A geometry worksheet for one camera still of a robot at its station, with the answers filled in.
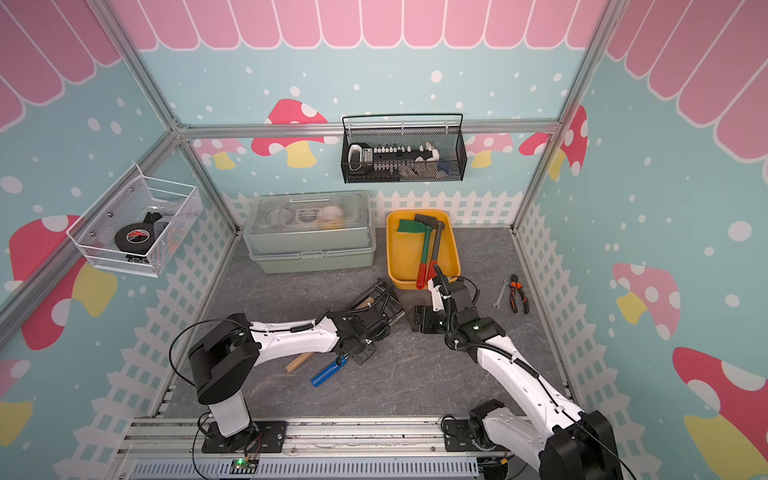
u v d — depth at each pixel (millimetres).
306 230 1000
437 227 1163
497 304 988
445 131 896
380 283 1013
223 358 471
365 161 890
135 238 708
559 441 389
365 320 712
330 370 834
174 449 736
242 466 732
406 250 1103
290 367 843
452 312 612
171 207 791
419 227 1163
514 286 1022
